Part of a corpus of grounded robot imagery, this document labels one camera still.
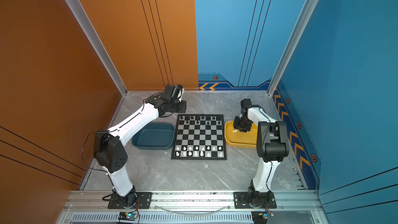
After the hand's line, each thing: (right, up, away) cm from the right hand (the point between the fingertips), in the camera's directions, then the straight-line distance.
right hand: (236, 128), depth 97 cm
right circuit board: (+6, -37, -27) cm, 46 cm away
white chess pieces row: (-20, -11, -11) cm, 26 cm away
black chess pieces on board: (-24, +3, +2) cm, 25 cm away
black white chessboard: (-23, -5, -3) cm, 24 cm away
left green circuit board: (-55, -37, -26) cm, 71 cm away
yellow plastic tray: (+3, -7, -1) cm, 8 cm away
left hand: (-31, +15, -9) cm, 35 cm away
